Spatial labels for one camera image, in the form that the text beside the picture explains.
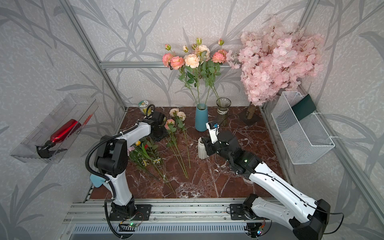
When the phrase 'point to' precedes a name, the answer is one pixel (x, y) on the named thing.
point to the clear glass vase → (223, 103)
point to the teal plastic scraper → (97, 181)
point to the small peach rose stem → (181, 117)
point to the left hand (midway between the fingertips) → (166, 135)
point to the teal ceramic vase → (201, 117)
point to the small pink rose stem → (169, 125)
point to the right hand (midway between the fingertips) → (205, 136)
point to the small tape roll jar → (143, 105)
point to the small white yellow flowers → (156, 160)
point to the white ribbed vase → (202, 153)
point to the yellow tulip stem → (143, 151)
